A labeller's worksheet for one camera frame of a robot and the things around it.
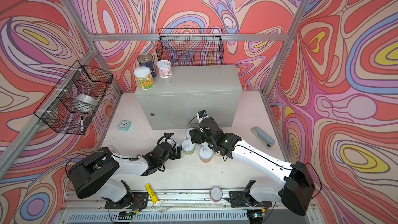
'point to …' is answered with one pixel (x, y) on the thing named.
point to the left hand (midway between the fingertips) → (178, 145)
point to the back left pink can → (187, 135)
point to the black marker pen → (82, 124)
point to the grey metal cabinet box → (173, 102)
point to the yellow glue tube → (152, 193)
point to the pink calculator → (112, 149)
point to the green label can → (188, 148)
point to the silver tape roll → (85, 103)
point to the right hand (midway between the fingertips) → (198, 133)
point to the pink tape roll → (216, 194)
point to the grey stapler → (268, 141)
